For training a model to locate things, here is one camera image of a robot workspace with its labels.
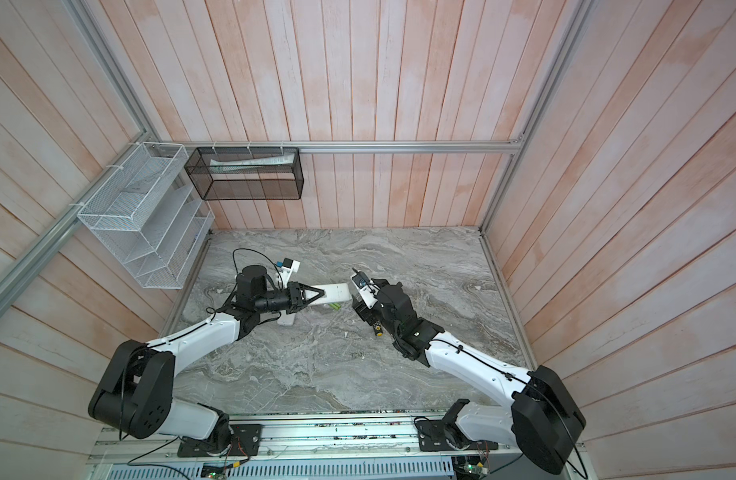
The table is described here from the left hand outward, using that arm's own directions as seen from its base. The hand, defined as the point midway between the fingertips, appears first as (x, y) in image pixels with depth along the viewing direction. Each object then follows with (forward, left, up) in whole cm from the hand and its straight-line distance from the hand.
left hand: (323, 299), depth 80 cm
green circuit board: (-37, +25, -18) cm, 49 cm away
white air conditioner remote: (+3, -3, -1) cm, 4 cm away
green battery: (+7, -2, -17) cm, 18 cm away
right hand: (+3, -12, +2) cm, 12 cm away
